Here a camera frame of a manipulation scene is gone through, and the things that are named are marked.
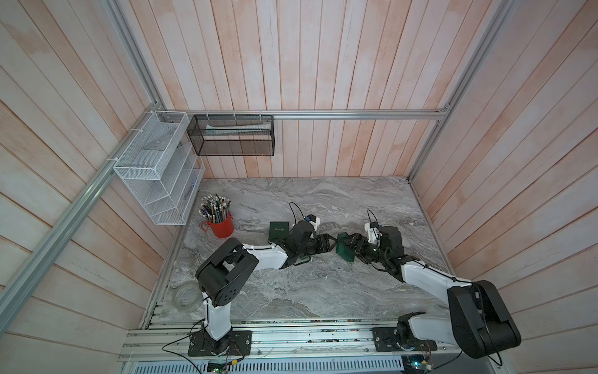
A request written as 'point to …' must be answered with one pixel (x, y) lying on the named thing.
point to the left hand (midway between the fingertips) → (333, 247)
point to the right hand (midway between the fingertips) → (344, 242)
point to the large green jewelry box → (278, 229)
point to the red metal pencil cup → (222, 229)
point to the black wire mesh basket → (233, 135)
